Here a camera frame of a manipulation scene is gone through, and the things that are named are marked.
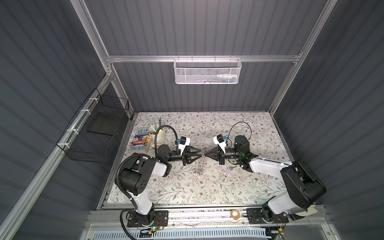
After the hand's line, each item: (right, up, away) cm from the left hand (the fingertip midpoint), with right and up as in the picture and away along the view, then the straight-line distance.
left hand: (201, 154), depth 78 cm
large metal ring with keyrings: (+1, -7, +8) cm, 11 cm away
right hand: (+3, -1, -1) cm, 3 cm away
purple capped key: (+17, -12, +11) cm, 24 cm away
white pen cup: (-26, +8, +19) cm, 33 cm away
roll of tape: (+17, -31, -4) cm, 36 cm away
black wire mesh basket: (-53, +10, -5) cm, 55 cm away
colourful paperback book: (-41, +5, +24) cm, 48 cm away
